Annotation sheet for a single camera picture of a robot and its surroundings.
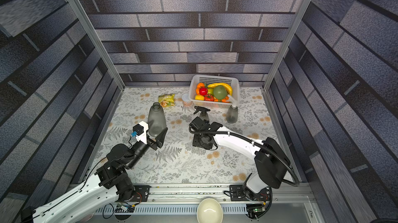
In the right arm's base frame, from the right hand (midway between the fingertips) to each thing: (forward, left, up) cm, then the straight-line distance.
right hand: (196, 143), depth 83 cm
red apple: (+37, -3, +2) cm, 37 cm away
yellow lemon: (+34, -1, 0) cm, 34 cm away
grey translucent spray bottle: (-3, +14, +28) cm, 31 cm away
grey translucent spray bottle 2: (+14, -5, +6) cm, 16 cm away
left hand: (-2, +15, +22) cm, 26 cm away
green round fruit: (+33, -15, +5) cm, 37 cm away
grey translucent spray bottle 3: (+21, -23, -3) cm, 31 cm away
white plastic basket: (+49, +3, +3) cm, 49 cm away
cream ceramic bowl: (-30, -7, -6) cm, 31 cm away
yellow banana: (+42, -20, +2) cm, 47 cm away
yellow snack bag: (+32, +23, -2) cm, 39 cm away
